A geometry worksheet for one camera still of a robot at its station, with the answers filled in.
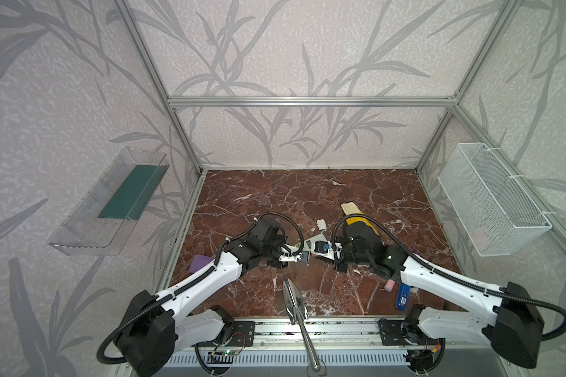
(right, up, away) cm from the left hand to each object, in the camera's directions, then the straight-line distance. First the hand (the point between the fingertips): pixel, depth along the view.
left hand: (296, 239), depth 81 cm
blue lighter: (+36, -19, -2) cm, 41 cm away
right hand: (+7, 0, -4) cm, 8 cm away
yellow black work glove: (+16, +7, -21) cm, 28 cm away
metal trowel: (+1, -24, -3) cm, 24 cm away
